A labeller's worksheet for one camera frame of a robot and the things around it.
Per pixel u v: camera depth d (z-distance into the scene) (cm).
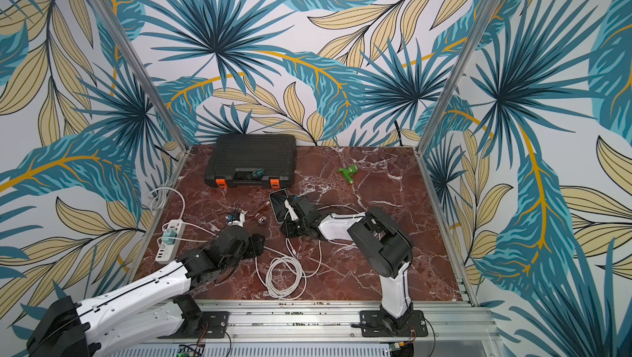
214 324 73
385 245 51
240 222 75
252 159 105
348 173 109
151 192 95
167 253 84
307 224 74
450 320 76
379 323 74
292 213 78
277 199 102
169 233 84
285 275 83
